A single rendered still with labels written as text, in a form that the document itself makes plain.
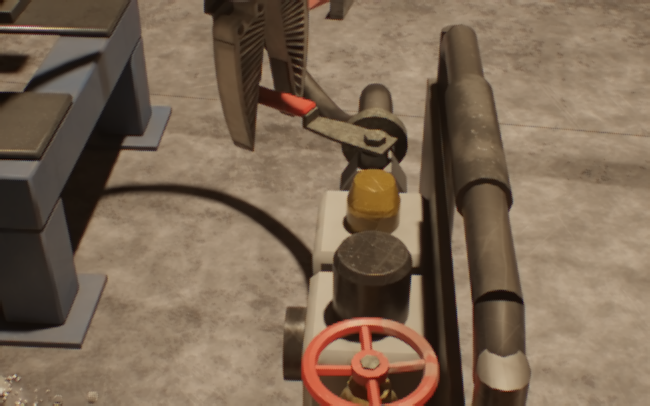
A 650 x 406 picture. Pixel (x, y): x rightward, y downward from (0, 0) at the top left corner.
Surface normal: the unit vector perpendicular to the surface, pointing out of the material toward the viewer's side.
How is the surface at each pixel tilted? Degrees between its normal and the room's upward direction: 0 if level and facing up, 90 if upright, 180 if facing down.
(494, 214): 15
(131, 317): 0
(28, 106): 0
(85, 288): 0
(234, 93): 97
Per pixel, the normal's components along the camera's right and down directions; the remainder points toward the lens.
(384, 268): 0.00, -0.81
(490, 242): -0.26, -0.79
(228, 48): -0.53, 0.47
